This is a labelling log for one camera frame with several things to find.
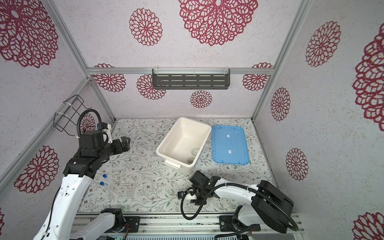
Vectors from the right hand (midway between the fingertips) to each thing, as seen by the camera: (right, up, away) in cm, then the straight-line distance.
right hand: (191, 195), depth 82 cm
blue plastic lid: (+27, +26, +24) cm, 44 cm away
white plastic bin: (-6, +25, +24) cm, 35 cm away
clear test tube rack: (-39, +2, +3) cm, 39 cm away
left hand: (-34, +29, -9) cm, 46 cm away
